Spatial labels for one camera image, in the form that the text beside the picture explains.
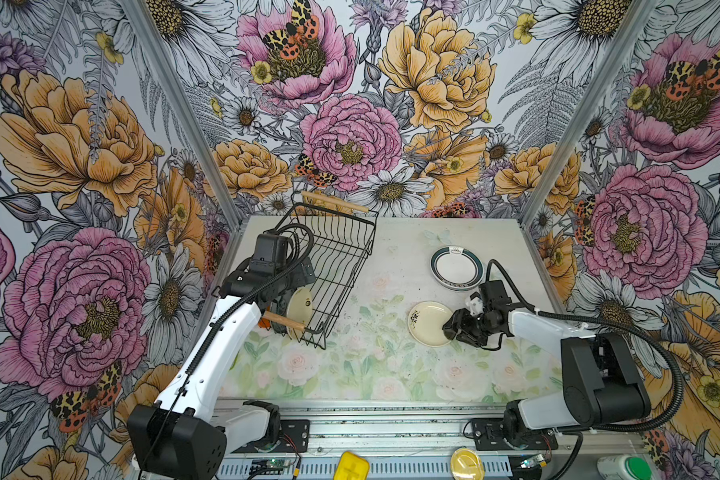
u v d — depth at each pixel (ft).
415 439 2.46
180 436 1.23
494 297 2.44
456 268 3.45
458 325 2.66
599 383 1.44
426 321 3.08
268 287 1.67
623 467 2.08
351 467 2.27
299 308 3.08
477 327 2.58
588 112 2.93
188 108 2.93
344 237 3.58
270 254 1.89
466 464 2.32
